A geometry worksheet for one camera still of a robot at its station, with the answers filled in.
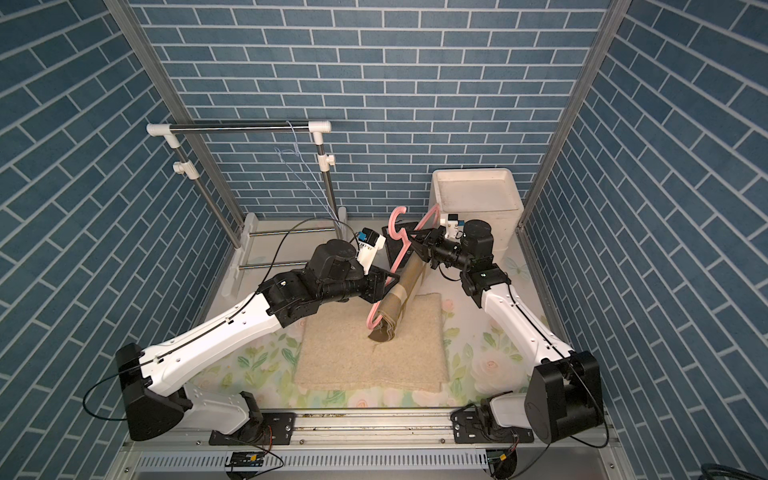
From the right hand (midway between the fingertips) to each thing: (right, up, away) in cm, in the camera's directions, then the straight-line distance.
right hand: (409, 236), depth 73 cm
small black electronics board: (-40, -55, -1) cm, 68 cm away
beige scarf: (-21, -32, +13) cm, 40 cm away
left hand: (-2, -10, -5) cm, 12 cm away
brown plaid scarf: (0, -9, +4) cm, 10 cm away
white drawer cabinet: (+27, +14, +24) cm, 39 cm away
